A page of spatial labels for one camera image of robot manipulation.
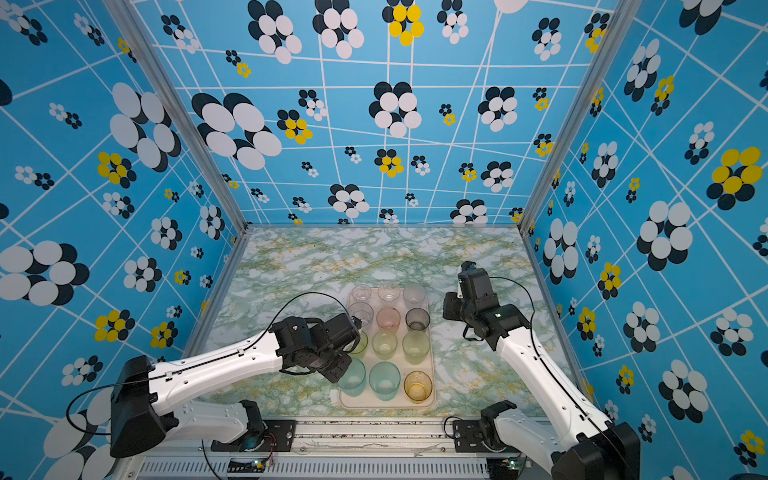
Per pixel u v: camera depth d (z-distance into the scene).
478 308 0.58
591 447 0.38
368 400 0.79
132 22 0.70
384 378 0.81
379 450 0.73
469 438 0.72
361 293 0.96
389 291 0.98
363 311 0.91
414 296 0.97
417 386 0.80
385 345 0.87
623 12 0.68
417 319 0.90
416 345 0.86
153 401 0.40
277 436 0.73
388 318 0.91
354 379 0.82
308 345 0.53
